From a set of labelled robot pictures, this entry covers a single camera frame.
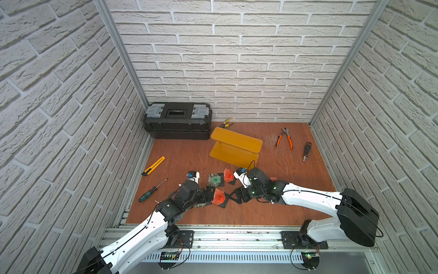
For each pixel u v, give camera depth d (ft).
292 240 2.42
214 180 3.02
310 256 2.33
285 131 3.78
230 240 2.49
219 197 2.81
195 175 2.44
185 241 2.43
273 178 3.04
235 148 3.03
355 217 1.39
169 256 2.38
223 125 3.86
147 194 2.80
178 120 3.30
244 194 2.29
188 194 2.00
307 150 3.39
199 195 2.14
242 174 2.42
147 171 3.09
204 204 2.74
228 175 3.02
